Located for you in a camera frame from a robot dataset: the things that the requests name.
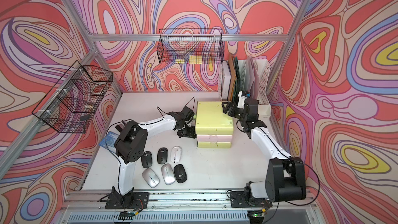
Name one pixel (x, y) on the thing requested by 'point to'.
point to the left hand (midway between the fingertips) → (195, 136)
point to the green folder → (238, 80)
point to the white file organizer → (254, 74)
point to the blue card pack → (109, 142)
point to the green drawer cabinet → (213, 128)
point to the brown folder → (233, 76)
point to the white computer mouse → (176, 154)
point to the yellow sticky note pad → (195, 59)
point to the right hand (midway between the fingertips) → (227, 110)
